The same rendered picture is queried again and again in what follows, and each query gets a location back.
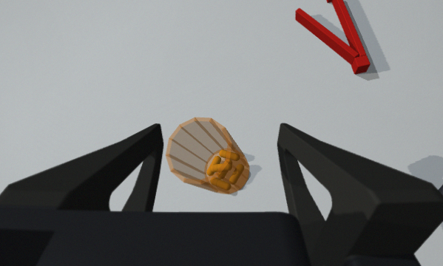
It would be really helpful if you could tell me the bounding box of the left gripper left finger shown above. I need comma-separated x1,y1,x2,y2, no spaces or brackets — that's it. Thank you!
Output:
0,123,163,211

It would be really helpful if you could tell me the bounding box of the translucent orange pill bottle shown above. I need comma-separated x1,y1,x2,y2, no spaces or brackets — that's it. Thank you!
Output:
166,117,250,194

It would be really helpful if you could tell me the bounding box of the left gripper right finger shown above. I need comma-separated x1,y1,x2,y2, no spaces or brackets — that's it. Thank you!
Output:
277,123,443,266

